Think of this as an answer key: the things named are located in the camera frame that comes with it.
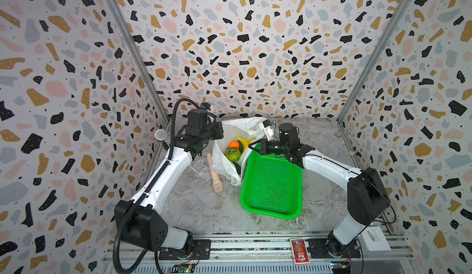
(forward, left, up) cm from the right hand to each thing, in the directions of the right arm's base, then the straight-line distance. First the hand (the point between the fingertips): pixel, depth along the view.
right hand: (250, 146), depth 81 cm
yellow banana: (+12, +3, -12) cm, 18 cm away
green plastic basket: (-7, -11, -22) cm, 26 cm away
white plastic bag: (+8, +1, +3) cm, 9 cm away
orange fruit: (+11, +9, -12) cm, 19 cm away
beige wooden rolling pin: (-10, +16, -19) cm, 26 cm away
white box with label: (-31, -50, -19) cm, 62 cm away
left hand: (+6, +12, +8) cm, 15 cm away
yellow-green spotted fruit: (+2, +9, -9) cm, 13 cm away
